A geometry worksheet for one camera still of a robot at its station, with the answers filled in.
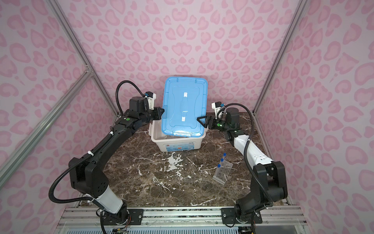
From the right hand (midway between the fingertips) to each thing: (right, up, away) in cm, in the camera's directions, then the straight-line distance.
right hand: (202, 118), depth 79 cm
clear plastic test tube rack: (+13, -32, +9) cm, 36 cm away
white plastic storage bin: (-20, -15, +10) cm, 27 cm away
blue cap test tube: (+16, -24, +19) cm, 34 cm away
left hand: (-21, +7, +2) cm, 22 cm away
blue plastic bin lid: (-10, +10, +3) cm, 14 cm away
